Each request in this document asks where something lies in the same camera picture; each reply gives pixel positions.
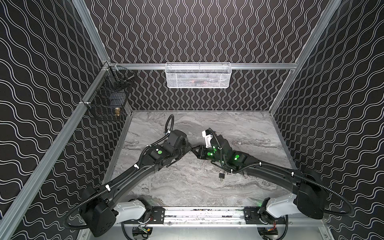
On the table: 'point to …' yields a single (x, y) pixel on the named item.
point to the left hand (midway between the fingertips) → (195, 145)
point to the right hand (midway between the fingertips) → (191, 150)
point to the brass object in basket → (117, 111)
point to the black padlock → (221, 176)
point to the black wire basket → (107, 99)
